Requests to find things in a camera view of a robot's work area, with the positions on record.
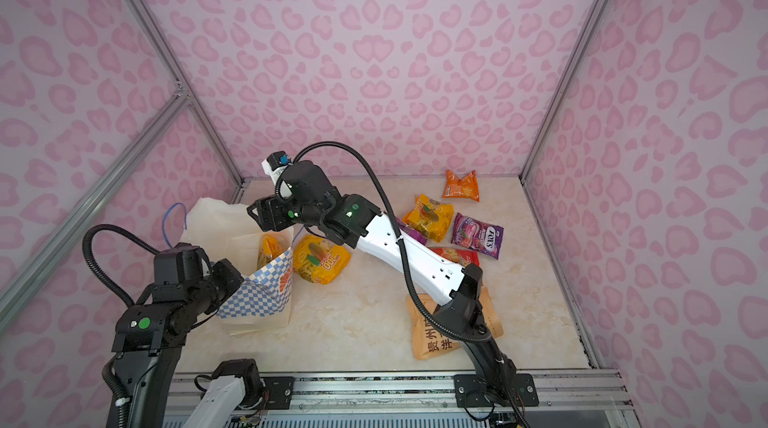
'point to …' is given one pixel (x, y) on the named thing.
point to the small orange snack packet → (466, 187)
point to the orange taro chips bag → (429, 343)
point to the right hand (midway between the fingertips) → (263, 202)
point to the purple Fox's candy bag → (480, 237)
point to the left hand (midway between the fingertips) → (240, 266)
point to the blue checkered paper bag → (226, 231)
